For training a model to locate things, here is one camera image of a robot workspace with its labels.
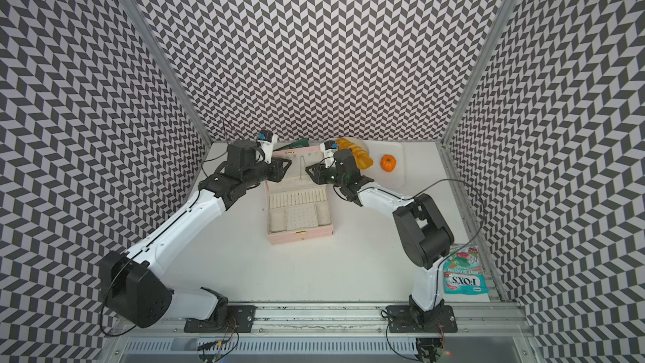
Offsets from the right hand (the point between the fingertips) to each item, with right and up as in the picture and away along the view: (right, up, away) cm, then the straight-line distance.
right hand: (309, 171), depth 89 cm
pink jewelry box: (-4, -13, 0) cm, 14 cm away
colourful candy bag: (+51, -33, -8) cm, 61 cm away
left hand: (-7, +3, -9) cm, 12 cm away
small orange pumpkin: (+32, +3, +16) cm, 36 cm away
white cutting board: (+35, -3, +16) cm, 39 cm away
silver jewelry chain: (-1, +2, 0) cm, 3 cm away
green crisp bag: (-6, +12, +27) cm, 30 cm away
